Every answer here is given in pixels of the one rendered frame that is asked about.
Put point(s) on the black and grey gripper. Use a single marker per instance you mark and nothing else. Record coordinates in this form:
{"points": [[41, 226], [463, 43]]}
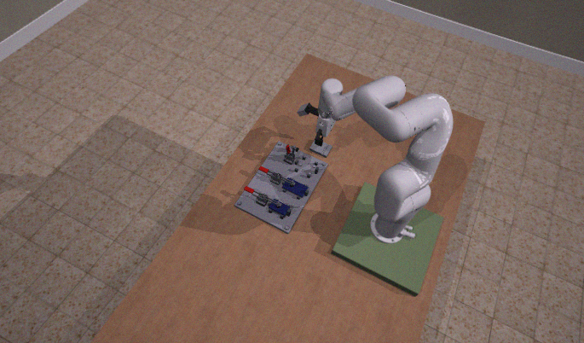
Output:
{"points": [[323, 126]]}

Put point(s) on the toggle clamp with red handle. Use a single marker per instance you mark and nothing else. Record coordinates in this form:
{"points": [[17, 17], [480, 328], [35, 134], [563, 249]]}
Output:
{"points": [[262, 198]]}

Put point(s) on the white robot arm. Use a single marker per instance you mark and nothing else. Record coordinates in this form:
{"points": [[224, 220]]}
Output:
{"points": [[408, 181]]}

